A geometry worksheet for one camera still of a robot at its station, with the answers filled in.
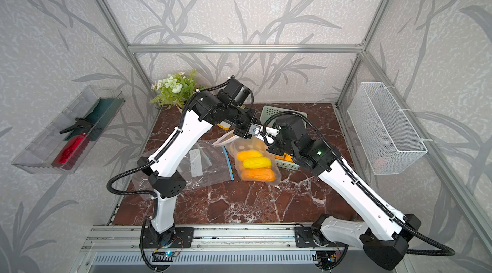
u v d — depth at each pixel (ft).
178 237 2.38
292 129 1.50
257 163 2.64
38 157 1.91
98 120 2.15
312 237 2.15
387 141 2.02
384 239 1.25
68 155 1.90
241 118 1.86
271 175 2.59
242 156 2.71
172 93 2.84
